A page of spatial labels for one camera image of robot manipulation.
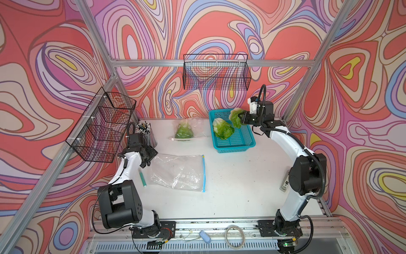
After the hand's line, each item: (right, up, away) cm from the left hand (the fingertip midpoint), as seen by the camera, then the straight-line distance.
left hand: (153, 155), depth 89 cm
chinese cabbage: (+47, +22, 0) cm, 51 cm away
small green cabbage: (+16, +14, +13) cm, 25 cm away
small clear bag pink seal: (+27, +17, +20) cm, 37 cm away
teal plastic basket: (+56, +8, +18) cm, 59 cm away
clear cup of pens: (-6, +16, +3) cm, 17 cm away
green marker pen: (-6, -14, 0) cm, 15 cm away
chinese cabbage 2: (+41, +15, +13) cm, 46 cm away
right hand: (+49, +21, 0) cm, 54 cm away
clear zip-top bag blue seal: (+17, -9, -3) cm, 19 cm away
